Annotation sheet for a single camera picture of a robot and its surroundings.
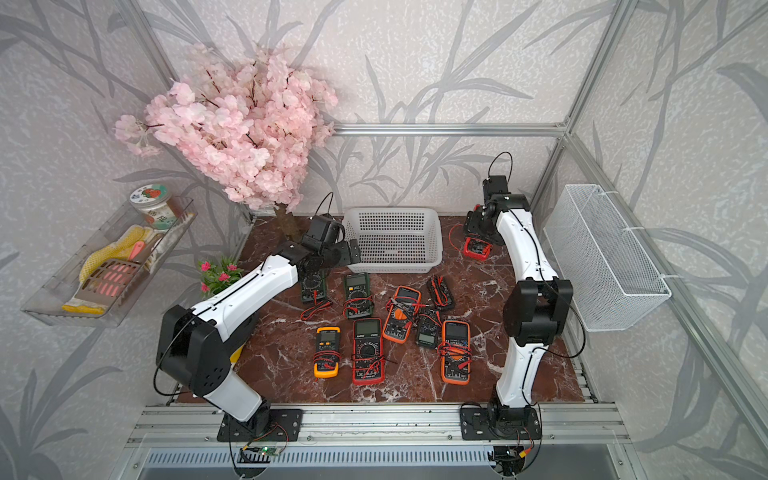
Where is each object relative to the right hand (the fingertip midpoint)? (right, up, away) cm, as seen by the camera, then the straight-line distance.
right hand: (476, 229), depth 91 cm
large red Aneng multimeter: (-33, -35, -8) cm, 48 cm away
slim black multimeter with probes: (-11, -20, +4) cm, 23 cm away
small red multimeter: (-2, -6, -6) cm, 8 cm away
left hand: (-38, -7, -4) cm, 39 cm away
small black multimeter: (-15, -30, -4) cm, 34 cm away
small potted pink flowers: (-77, -14, -4) cm, 79 cm away
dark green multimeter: (-37, -23, +3) cm, 43 cm away
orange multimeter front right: (-8, -35, -8) cm, 36 cm away
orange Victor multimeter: (-23, -24, -2) cm, 33 cm away
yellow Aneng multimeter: (-43, -35, -10) cm, 57 cm away
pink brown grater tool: (-83, -12, -31) cm, 89 cm away
